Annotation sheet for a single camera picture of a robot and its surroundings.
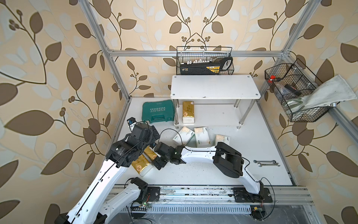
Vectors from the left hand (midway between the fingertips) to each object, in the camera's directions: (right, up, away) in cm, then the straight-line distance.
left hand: (150, 132), depth 70 cm
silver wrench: (+73, -20, +16) cm, 77 cm away
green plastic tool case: (-3, +10, +35) cm, 37 cm away
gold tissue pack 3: (-4, -14, +13) cm, 20 cm away
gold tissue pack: (+20, +10, +24) cm, 33 cm away
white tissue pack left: (+17, -6, +24) cm, 30 cm away
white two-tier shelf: (+42, +20, +49) cm, 67 cm away
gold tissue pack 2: (-7, -20, +9) cm, 23 cm away
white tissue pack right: (+41, -7, +21) cm, 47 cm away
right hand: (0, -18, +18) cm, 25 cm away
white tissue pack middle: (+29, -7, +22) cm, 37 cm away
